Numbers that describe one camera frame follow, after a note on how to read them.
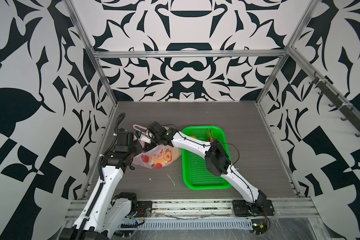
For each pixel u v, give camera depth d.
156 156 0.84
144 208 0.73
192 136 0.96
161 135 0.73
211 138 0.91
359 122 0.54
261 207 0.64
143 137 0.80
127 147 0.57
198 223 0.71
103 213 0.43
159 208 0.76
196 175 0.85
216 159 0.60
